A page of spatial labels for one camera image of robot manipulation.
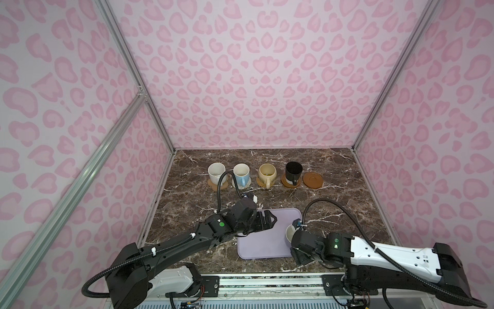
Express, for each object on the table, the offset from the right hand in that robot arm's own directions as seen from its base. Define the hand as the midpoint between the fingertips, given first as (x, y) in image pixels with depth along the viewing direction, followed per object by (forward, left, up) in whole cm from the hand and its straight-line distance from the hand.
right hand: (299, 252), depth 75 cm
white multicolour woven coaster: (+18, +25, +21) cm, 37 cm away
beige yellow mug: (+41, +11, -3) cm, 42 cm away
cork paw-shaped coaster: (+33, +34, -4) cm, 47 cm away
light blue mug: (+38, +25, +2) cm, 45 cm away
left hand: (+9, +11, +9) cm, 17 cm away
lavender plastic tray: (+6, +10, -6) cm, 13 cm away
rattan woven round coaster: (+34, +13, -4) cm, 37 cm away
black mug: (+37, -1, +4) cm, 37 cm away
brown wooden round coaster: (+38, +3, -5) cm, 39 cm away
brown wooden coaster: (+39, -13, -6) cm, 42 cm away
